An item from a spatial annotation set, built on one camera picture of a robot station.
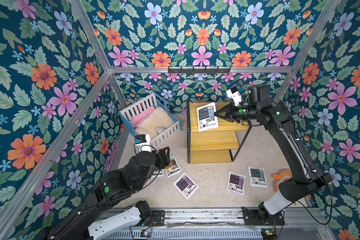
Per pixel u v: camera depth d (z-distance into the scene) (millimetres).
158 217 738
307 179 410
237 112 558
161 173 881
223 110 615
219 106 614
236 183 842
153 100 1077
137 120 1016
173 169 885
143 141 507
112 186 391
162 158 541
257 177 862
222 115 622
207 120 651
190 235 766
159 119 1055
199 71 927
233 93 598
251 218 734
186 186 827
